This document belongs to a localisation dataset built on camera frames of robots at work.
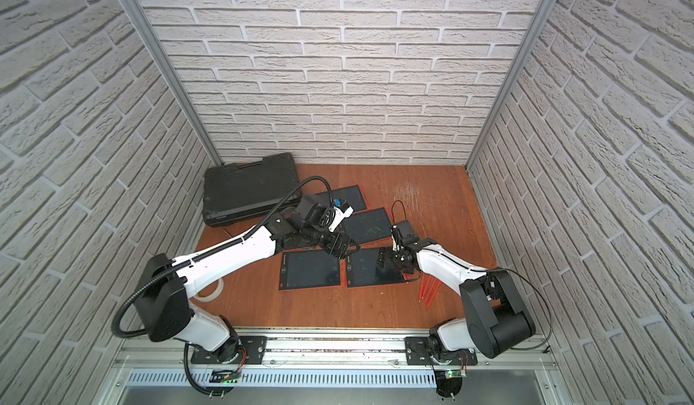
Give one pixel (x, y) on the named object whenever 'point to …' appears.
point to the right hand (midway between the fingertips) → (390, 262)
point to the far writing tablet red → (353, 196)
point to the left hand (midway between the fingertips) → (354, 240)
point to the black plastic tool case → (232, 192)
